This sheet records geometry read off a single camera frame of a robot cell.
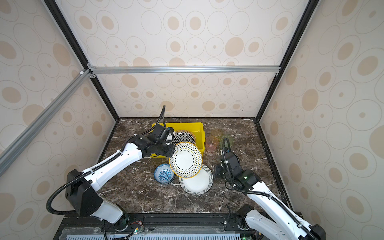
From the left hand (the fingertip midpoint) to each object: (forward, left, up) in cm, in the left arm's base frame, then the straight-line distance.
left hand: (177, 148), depth 79 cm
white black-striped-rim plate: (-13, -12, -18) cm, 25 cm away
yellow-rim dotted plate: (-2, -5, -10) cm, 11 cm away
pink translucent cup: (+16, -21, -18) cm, 32 cm away
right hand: (-8, -21, -6) cm, 23 cm away
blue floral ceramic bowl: (-8, +9, -15) cm, 19 cm away
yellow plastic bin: (+27, -11, -16) cm, 33 cm away
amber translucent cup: (+26, -25, -19) cm, 40 cm away
